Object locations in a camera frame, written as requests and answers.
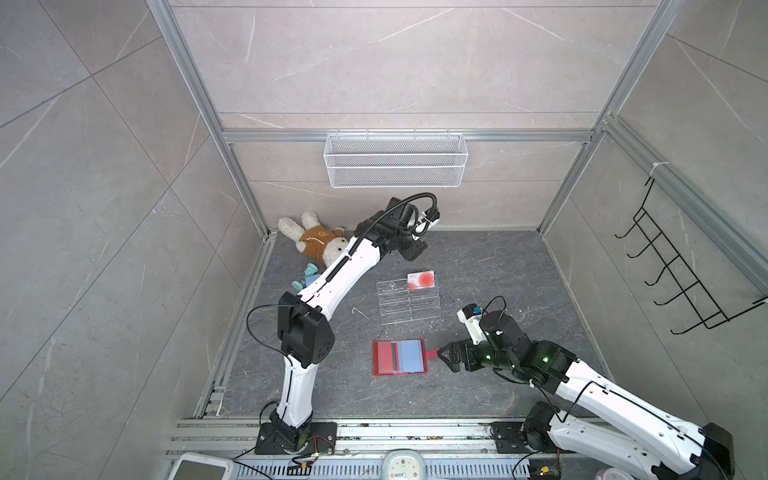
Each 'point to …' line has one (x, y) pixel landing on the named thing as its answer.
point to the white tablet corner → (191, 466)
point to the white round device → (403, 464)
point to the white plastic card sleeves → (411, 358)
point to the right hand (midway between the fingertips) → (450, 348)
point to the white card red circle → (421, 280)
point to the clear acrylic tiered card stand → (399, 304)
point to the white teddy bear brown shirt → (314, 239)
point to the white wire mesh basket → (396, 160)
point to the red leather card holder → (386, 359)
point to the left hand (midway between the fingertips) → (416, 232)
